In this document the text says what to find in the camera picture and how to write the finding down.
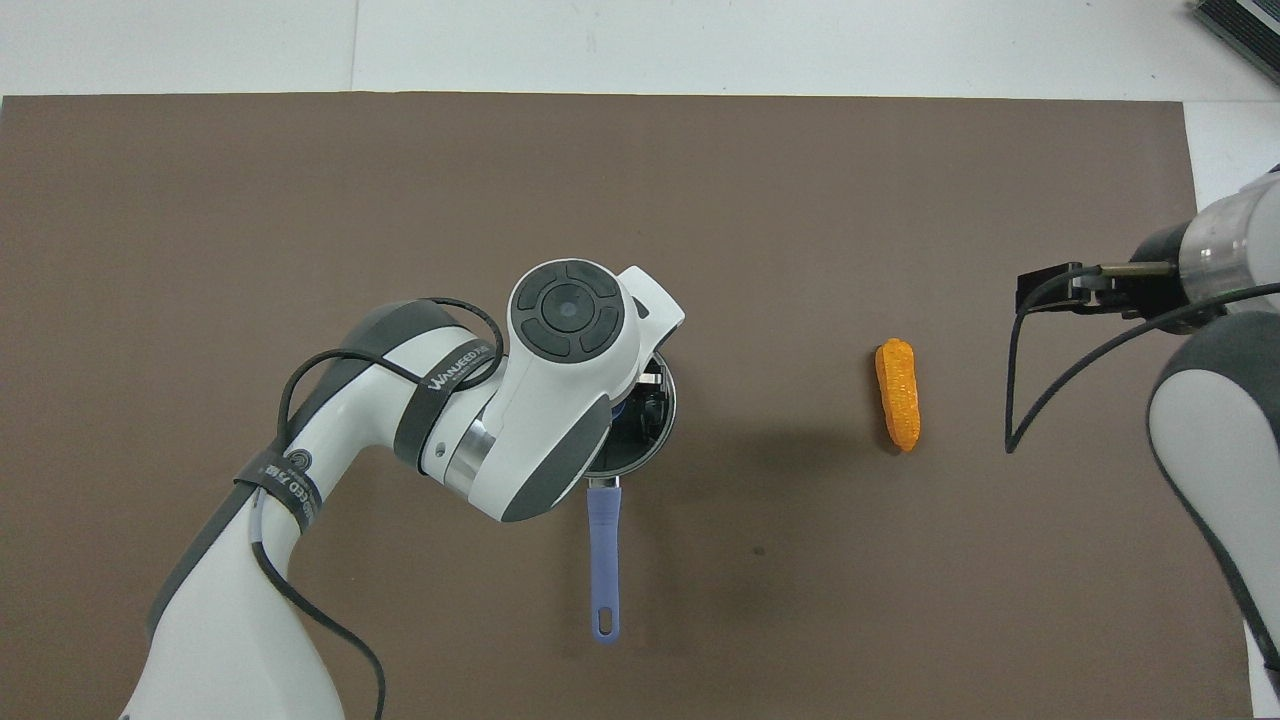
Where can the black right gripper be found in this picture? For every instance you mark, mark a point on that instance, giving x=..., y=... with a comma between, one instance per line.
x=1160, y=295

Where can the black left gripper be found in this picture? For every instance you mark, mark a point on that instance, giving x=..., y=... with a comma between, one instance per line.
x=645, y=410

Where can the orange corn cob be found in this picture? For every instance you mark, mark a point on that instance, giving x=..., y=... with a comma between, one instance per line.
x=900, y=395

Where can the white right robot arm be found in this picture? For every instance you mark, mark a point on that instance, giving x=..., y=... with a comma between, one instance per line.
x=1210, y=430

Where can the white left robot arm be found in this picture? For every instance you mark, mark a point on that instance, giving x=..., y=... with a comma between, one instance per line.
x=560, y=340

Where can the brown table mat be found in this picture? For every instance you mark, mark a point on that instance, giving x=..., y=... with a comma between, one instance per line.
x=800, y=600

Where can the grey ribbed metal object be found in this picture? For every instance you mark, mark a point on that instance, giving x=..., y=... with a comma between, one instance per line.
x=1245, y=25

